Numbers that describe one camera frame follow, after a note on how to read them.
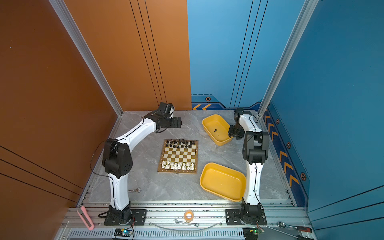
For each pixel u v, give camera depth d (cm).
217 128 109
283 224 70
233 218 72
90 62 89
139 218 74
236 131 89
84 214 74
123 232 71
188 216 75
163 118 74
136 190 82
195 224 71
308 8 70
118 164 52
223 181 87
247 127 67
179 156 94
